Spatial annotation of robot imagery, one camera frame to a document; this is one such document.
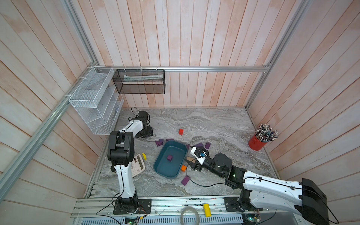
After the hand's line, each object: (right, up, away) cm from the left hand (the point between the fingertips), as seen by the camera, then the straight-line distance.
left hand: (146, 134), depth 102 cm
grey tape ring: (+28, -35, -31) cm, 55 cm away
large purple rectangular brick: (+28, -25, -20) cm, 43 cm away
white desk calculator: (-2, -17, -16) cm, 23 cm away
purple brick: (+18, -14, -13) cm, 26 cm away
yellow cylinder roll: (+39, -36, -30) cm, 61 cm away
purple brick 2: (+11, -4, -1) cm, 12 cm away
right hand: (+29, -6, -29) cm, 42 cm away
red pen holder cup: (+76, +2, -18) cm, 78 cm away
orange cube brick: (+27, -19, -17) cm, 37 cm away
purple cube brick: (+39, -7, -4) cm, 40 cm away
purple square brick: (+45, -7, -4) cm, 46 cm away
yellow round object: (+2, -13, -11) cm, 17 cm away
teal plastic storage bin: (+14, -20, -13) cm, 28 cm away
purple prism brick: (+31, -7, -4) cm, 32 cm away
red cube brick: (+26, +2, +3) cm, 26 cm away
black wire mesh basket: (-5, +41, +3) cm, 41 cm away
